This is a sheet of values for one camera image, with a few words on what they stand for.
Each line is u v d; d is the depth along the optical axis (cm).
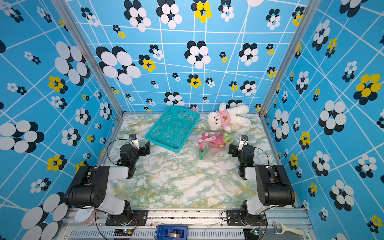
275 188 45
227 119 106
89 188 46
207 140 89
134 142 80
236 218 73
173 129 111
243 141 79
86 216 71
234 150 85
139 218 73
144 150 85
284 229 70
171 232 68
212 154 96
